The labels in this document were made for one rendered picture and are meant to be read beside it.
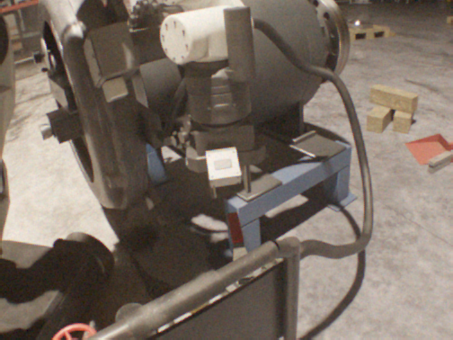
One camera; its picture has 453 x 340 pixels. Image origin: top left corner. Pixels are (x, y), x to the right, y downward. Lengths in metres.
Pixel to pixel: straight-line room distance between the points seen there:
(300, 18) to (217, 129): 0.83
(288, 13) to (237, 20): 0.81
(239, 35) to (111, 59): 0.33
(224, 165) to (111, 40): 0.36
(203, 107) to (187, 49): 0.09
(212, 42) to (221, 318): 0.37
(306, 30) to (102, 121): 0.77
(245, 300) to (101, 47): 0.52
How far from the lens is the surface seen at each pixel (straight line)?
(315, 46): 1.28
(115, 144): 0.82
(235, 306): 0.51
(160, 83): 1.07
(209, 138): 0.51
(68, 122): 0.97
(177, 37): 0.45
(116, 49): 0.71
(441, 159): 1.81
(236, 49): 0.44
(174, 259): 1.28
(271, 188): 1.13
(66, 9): 0.90
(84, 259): 1.13
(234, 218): 0.64
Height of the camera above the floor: 0.87
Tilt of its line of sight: 28 degrees down
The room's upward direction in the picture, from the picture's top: 7 degrees counter-clockwise
